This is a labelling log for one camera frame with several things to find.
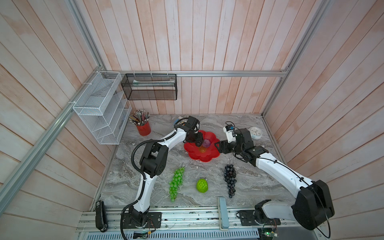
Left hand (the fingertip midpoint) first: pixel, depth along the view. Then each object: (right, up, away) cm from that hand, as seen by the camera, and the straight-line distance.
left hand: (200, 141), depth 99 cm
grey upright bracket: (+9, -34, -28) cm, 45 cm away
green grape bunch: (-15, -22, -17) cm, 32 cm away
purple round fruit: (+4, -1, -1) cm, 5 cm away
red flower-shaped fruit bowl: (+2, -9, 0) cm, 9 cm away
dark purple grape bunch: (+17, -19, -14) cm, 28 cm away
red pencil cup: (-39, +8, +6) cm, 40 cm away
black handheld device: (-50, -35, -28) cm, 67 cm away
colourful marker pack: (-14, +17, +19) cm, 30 cm away
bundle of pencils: (-41, +16, 0) cm, 44 cm away
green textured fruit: (0, -23, -19) cm, 30 cm away
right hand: (+11, +1, -13) cm, 17 cm away
